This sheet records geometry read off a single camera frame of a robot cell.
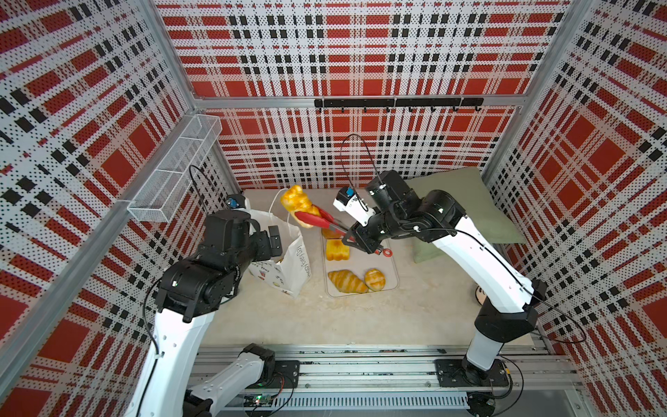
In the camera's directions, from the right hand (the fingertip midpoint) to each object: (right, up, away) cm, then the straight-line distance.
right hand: (354, 237), depth 63 cm
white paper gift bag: (-19, -12, +15) cm, 27 cm away
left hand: (-23, 0, 0) cm, 23 cm away
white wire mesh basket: (-69, +13, +30) cm, 76 cm away
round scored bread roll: (+8, -17, +25) cm, 31 cm away
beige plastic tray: (+3, -13, +34) cm, 37 cm away
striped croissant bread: (-2, -17, +25) cm, 31 cm away
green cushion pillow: (+50, +5, +35) cm, 61 cm away
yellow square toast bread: (-6, -8, +32) cm, 33 cm away
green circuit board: (-26, -45, +6) cm, 52 cm away
